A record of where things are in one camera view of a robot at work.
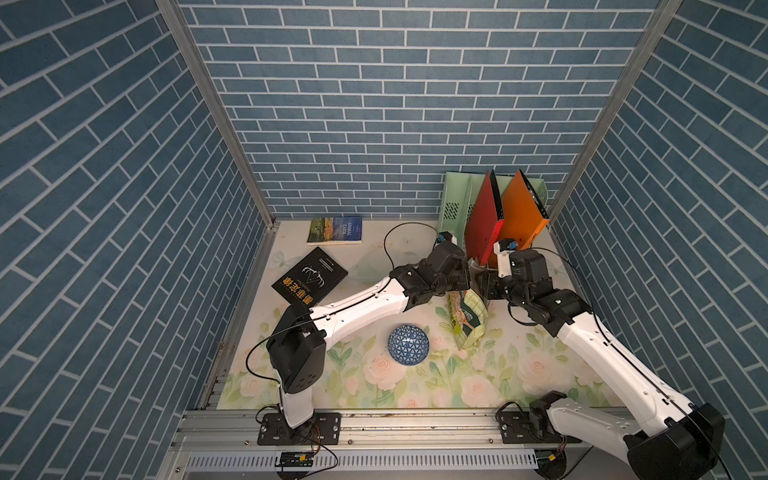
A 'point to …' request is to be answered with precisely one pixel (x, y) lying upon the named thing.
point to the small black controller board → (295, 459)
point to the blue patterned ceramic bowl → (408, 345)
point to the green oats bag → (469, 314)
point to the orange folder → (525, 216)
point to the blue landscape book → (335, 230)
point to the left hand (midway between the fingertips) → (479, 276)
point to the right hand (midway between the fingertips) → (485, 275)
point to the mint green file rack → (458, 187)
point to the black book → (310, 280)
